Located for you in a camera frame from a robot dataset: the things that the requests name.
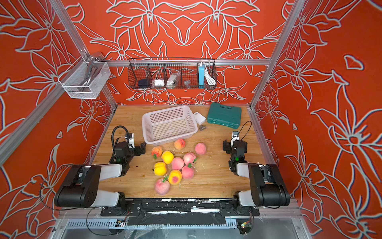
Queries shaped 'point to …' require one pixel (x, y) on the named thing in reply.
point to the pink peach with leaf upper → (188, 158)
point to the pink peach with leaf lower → (187, 173)
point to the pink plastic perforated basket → (167, 125)
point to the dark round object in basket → (143, 83)
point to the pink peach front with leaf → (162, 186)
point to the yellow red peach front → (174, 177)
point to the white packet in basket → (173, 81)
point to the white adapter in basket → (159, 82)
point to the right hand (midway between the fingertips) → (231, 139)
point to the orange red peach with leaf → (156, 151)
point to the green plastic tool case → (226, 116)
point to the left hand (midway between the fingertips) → (137, 141)
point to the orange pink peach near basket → (179, 144)
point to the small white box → (199, 118)
